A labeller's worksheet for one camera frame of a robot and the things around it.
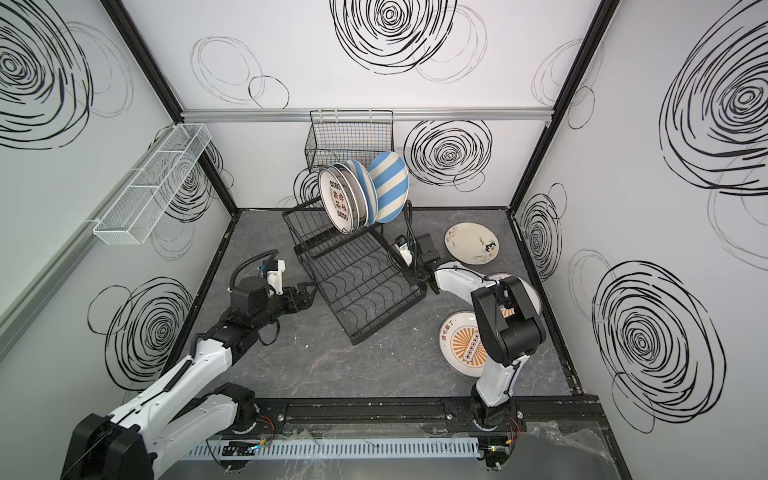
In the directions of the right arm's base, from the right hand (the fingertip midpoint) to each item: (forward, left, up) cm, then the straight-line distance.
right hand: (409, 265), depth 96 cm
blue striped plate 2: (+5, +11, +28) cm, 30 cm away
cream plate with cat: (+14, -24, -6) cm, 28 cm away
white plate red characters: (+8, +22, +21) cm, 31 cm away
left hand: (-13, +28, +8) cm, 32 cm away
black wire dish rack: (0, +18, -5) cm, 19 cm away
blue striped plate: (+10, +6, +29) cm, 31 cm away
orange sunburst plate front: (-23, -15, -7) cm, 28 cm away
